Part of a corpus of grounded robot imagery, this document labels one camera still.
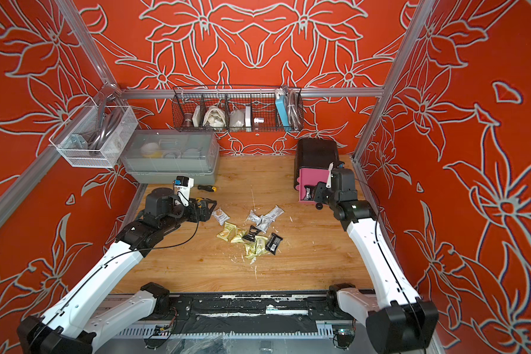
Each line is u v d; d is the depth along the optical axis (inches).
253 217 36.8
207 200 40.3
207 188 40.0
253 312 28.7
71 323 15.3
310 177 36.3
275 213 37.6
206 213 26.3
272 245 33.7
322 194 26.9
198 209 26.3
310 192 35.2
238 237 34.4
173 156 39.6
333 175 23.0
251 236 34.5
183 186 25.4
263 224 36.2
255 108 37.7
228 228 35.9
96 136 30.6
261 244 33.7
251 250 33.3
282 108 33.4
